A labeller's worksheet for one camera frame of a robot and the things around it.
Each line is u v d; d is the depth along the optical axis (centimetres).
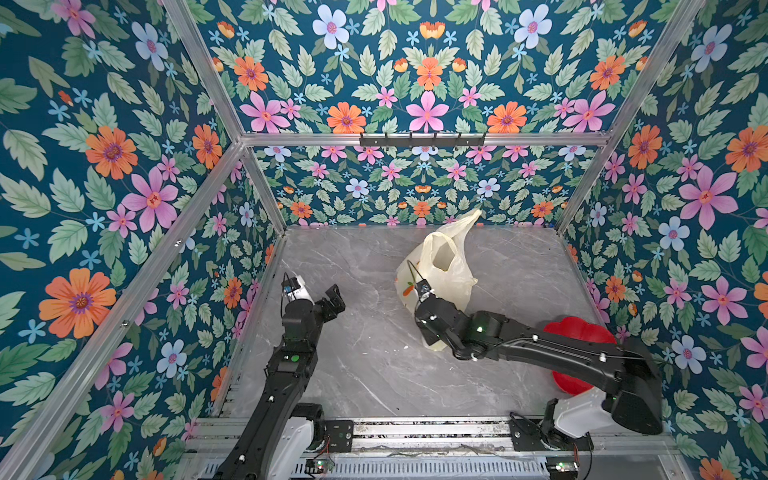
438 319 55
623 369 48
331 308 72
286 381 54
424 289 65
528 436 72
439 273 73
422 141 93
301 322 58
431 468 73
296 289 68
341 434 74
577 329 90
